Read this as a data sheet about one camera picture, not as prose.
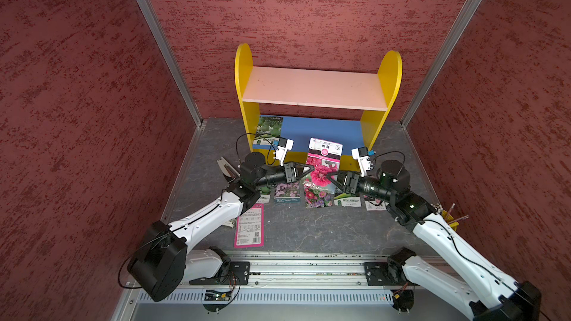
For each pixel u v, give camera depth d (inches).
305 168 26.9
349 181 24.3
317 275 29.8
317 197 36.5
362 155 25.4
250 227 33.3
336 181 26.1
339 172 26.9
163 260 16.0
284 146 26.3
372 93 29.5
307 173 26.8
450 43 34.7
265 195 36.6
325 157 27.8
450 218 30.4
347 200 36.3
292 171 25.8
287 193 36.4
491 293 15.6
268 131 38.3
